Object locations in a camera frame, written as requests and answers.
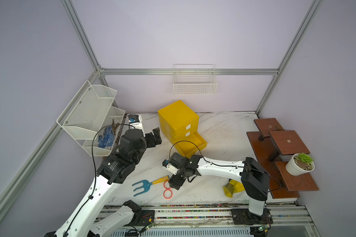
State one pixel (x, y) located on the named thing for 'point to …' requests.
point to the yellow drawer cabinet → (180, 125)
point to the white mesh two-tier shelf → (91, 120)
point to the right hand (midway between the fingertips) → (175, 181)
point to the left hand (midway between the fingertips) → (148, 133)
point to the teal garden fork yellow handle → (147, 184)
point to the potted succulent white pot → (300, 163)
